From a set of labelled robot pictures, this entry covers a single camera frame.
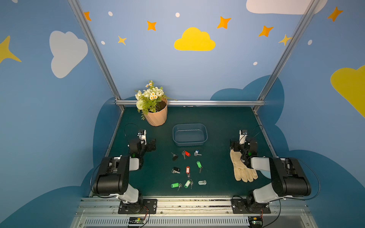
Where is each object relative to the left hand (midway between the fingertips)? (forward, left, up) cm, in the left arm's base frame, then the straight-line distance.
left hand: (148, 137), depth 95 cm
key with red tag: (-8, -26, -7) cm, 28 cm away
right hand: (+2, -63, -1) cm, 63 cm away
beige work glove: (-19, -61, -5) cm, 64 cm away
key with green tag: (-16, -35, -6) cm, 39 cm away
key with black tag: (-11, -19, -6) cm, 23 cm away
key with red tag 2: (-20, -28, -6) cm, 35 cm away
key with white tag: (-27, -36, -6) cm, 45 cm away
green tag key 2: (-28, -21, -7) cm, 36 cm away
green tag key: (-28, -27, -6) cm, 39 cm away
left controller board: (-46, -1, -7) cm, 46 cm away
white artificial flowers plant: (+15, -1, +21) cm, 26 cm away
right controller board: (-45, -64, -8) cm, 78 cm away
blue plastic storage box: (+9, -29, -8) cm, 31 cm away
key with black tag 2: (-19, -20, -7) cm, 29 cm away
